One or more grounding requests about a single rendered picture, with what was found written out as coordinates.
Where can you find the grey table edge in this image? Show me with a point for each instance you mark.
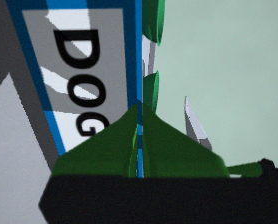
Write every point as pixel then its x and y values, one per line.
pixel 150 69

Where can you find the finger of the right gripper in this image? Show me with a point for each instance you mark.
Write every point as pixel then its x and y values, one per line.
pixel 246 170

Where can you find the green bowl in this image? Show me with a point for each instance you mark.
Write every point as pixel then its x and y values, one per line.
pixel 150 89
pixel 152 23

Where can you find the blue dog food box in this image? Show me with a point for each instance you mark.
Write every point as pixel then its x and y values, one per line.
pixel 85 59

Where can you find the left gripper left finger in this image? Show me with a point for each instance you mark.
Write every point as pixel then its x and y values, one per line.
pixel 106 152

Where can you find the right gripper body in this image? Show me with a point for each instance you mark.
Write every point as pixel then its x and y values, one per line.
pixel 268 168

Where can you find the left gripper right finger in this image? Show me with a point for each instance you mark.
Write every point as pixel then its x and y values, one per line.
pixel 174 154

